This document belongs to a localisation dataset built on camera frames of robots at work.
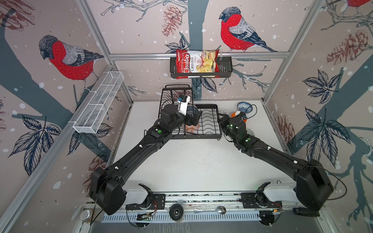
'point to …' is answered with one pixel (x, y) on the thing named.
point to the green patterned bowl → (249, 131)
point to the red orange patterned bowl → (192, 128)
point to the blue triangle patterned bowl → (191, 108)
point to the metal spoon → (220, 209)
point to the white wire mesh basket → (97, 101)
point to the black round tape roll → (176, 211)
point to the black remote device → (305, 211)
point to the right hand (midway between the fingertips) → (217, 115)
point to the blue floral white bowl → (245, 107)
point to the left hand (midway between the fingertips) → (197, 106)
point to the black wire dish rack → (210, 127)
